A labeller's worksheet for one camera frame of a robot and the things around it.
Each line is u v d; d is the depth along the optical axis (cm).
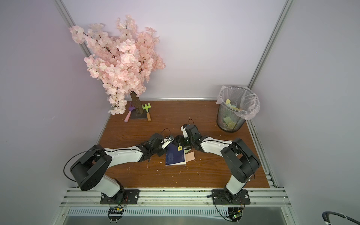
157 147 76
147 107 114
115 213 72
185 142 77
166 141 79
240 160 46
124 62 63
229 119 91
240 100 94
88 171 44
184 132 75
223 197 66
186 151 87
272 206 71
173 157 86
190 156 85
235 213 70
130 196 74
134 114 110
